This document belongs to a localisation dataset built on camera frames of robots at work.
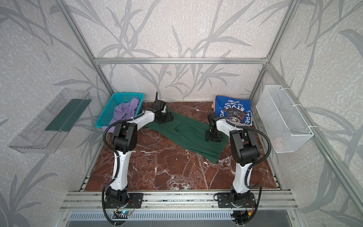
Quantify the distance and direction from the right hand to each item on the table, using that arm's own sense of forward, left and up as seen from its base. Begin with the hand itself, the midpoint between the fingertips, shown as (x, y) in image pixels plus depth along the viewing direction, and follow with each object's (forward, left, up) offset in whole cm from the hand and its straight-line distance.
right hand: (210, 136), depth 98 cm
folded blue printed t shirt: (+19, -22, +5) cm, 29 cm away
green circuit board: (-45, +51, -2) cm, 68 cm away
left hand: (+17, +29, +4) cm, 34 cm away
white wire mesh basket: (-16, -28, +34) cm, 47 cm away
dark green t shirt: (0, +15, 0) cm, 15 cm away
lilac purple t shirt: (+24, +69, 0) cm, 73 cm away
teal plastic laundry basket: (+13, +77, +7) cm, 78 cm away
